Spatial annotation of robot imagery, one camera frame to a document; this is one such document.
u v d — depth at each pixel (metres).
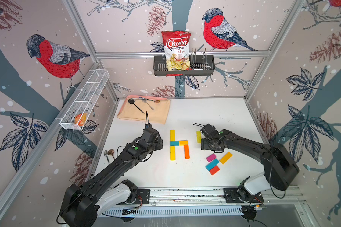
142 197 0.73
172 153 0.90
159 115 1.10
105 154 0.88
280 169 0.43
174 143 0.93
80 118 0.65
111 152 0.90
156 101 1.18
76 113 0.72
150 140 0.62
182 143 0.93
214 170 0.82
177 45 0.82
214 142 0.64
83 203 0.38
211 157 0.88
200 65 0.95
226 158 0.88
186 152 0.90
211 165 0.85
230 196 0.73
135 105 1.16
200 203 0.73
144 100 1.18
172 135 0.98
